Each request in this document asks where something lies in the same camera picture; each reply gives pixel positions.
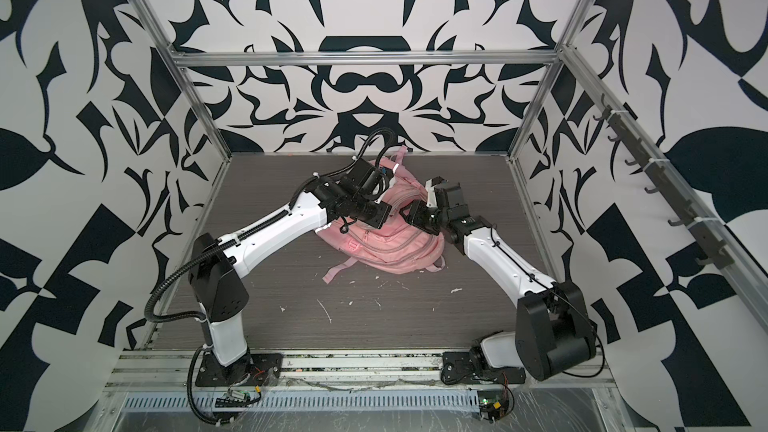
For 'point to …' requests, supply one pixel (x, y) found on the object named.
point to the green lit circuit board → (490, 410)
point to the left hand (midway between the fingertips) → (389, 209)
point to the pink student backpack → (397, 247)
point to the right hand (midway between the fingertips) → (404, 211)
